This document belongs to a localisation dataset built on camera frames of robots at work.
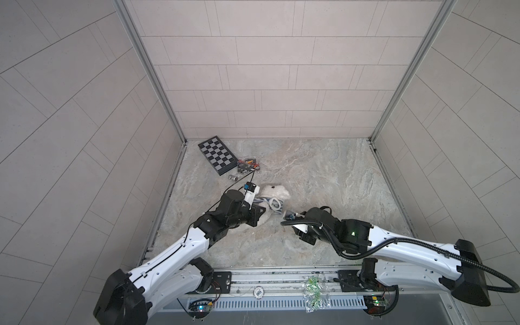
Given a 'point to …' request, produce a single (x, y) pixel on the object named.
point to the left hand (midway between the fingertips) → (269, 209)
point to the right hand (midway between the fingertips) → (294, 224)
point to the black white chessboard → (219, 157)
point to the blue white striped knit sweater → (274, 204)
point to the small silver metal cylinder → (232, 178)
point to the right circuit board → (376, 305)
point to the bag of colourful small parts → (246, 165)
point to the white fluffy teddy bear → (274, 191)
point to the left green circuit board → (200, 308)
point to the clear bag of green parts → (315, 293)
